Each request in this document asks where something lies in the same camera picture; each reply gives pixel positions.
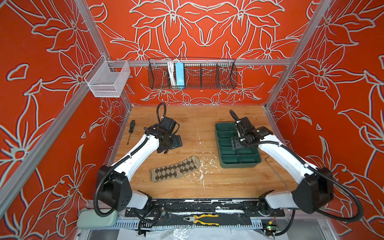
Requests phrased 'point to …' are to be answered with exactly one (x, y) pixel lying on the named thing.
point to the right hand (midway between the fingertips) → (237, 141)
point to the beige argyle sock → (175, 170)
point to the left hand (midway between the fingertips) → (174, 144)
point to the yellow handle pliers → (194, 218)
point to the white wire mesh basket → (107, 79)
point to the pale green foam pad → (87, 218)
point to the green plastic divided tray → (231, 158)
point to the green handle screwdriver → (132, 124)
